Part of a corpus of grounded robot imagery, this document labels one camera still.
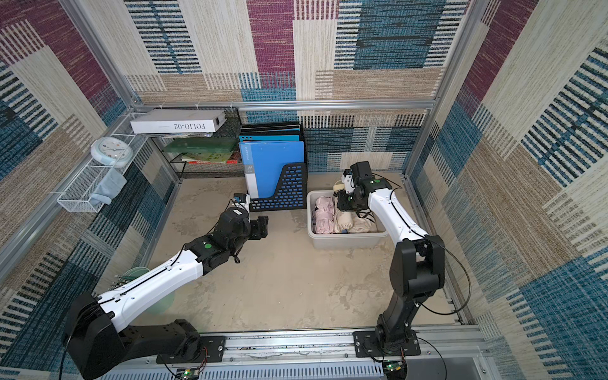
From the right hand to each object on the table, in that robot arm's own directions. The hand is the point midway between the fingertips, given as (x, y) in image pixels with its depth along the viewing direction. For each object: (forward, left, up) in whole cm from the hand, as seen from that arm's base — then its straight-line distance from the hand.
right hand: (341, 201), depth 90 cm
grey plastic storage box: (-13, +1, -6) cm, 14 cm away
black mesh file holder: (+9, +19, -4) cm, 21 cm away
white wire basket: (-12, +78, +19) cm, 81 cm away
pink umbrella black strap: (-4, +7, -3) cm, 8 cm away
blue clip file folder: (+12, +29, +9) cm, 33 cm away
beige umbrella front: (-9, -2, -1) cm, 9 cm away
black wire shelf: (+34, +62, -15) cm, 72 cm away
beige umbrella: (+5, +1, +3) cm, 6 cm away
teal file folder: (+24, +27, +12) cm, 38 cm away
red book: (+18, +45, +4) cm, 49 cm away
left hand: (-9, +29, +4) cm, 31 cm away
